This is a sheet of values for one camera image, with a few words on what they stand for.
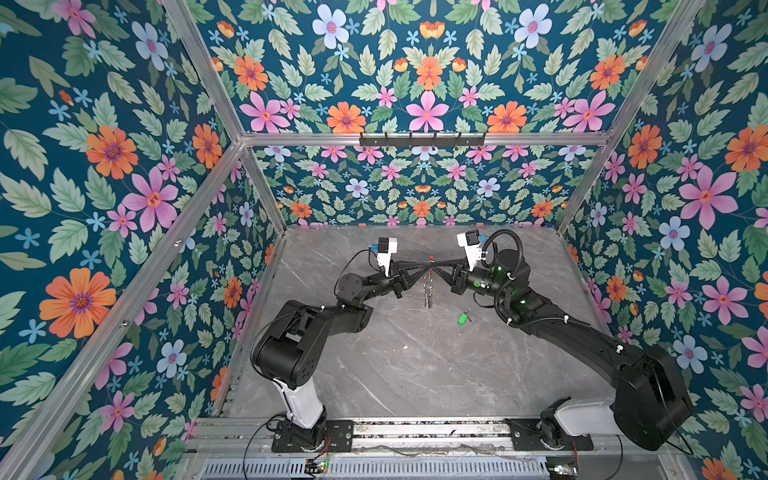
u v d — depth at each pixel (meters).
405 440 0.74
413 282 0.73
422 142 0.93
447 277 0.72
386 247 0.69
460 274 0.65
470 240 0.66
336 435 0.74
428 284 0.72
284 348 0.48
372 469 0.70
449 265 0.69
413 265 0.72
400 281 0.70
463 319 0.95
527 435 0.73
